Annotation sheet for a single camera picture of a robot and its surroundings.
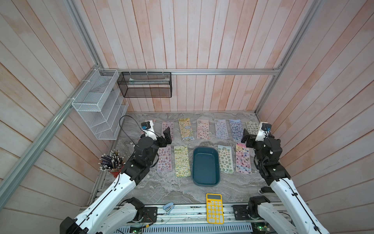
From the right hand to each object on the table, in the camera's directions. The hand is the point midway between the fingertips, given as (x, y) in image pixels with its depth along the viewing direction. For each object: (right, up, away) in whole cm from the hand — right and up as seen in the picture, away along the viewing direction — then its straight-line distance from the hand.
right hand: (253, 129), depth 75 cm
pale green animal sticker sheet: (-9, -20, +19) cm, 29 cm away
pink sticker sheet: (-51, +2, +36) cm, 63 cm away
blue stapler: (-45, -41, 0) cm, 61 cm away
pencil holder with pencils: (-74, -17, 0) cm, 76 cm away
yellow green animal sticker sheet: (-38, -22, +18) cm, 47 cm away
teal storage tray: (-23, -26, +11) cm, 36 cm away
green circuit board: (+2, -49, -4) cm, 49 cm away
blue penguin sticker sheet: (+4, -1, +35) cm, 35 cm away
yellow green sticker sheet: (-35, -1, +35) cm, 50 cm away
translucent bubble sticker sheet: (-8, -1, +36) cm, 36 cm away
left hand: (-48, -1, -2) cm, 48 cm away
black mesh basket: (-64, +32, +29) cm, 77 cm away
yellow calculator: (-20, -42, 0) cm, 46 cm away
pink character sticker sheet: (-49, -20, +19) cm, 57 cm away
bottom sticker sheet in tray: (-22, -2, +33) cm, 40 cm away
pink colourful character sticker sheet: (+2, -21, +18) cm, 28 cm away
